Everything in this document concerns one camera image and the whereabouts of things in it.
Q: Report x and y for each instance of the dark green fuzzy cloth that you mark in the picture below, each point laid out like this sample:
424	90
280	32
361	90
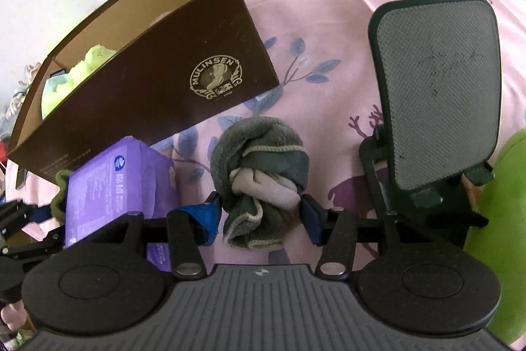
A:
59	194

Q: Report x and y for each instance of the lime green fuzzy cloth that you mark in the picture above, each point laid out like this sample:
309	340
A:
92	61

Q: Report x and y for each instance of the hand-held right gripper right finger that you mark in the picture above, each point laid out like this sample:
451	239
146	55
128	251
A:
314	220

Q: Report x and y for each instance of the black grey phone stand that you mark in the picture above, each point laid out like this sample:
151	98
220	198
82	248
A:
439	88

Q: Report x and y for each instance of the purple tissue pack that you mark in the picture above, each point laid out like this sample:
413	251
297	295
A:
115	178

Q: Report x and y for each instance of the cream plush bunny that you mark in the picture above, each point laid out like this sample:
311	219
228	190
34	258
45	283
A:
20	92

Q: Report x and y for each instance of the mint green cloth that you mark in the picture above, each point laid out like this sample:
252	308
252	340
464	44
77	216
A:
55	84

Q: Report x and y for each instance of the pink printed bedsheet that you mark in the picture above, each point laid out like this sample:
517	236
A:
328	26

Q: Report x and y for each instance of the brown cardboard box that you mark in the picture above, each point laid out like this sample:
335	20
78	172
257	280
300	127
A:
164	88

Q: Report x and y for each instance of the pink plush toy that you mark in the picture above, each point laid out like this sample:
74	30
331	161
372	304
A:
12	316

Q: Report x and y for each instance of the large green plush toy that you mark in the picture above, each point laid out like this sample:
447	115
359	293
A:
501	244

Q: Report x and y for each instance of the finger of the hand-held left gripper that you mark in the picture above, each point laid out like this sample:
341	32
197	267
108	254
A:
41	213
37	245

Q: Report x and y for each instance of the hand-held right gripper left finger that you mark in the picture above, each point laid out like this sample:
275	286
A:
203	216

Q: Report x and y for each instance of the grey towel bundle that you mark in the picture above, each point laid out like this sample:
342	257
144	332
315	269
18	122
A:
263	170

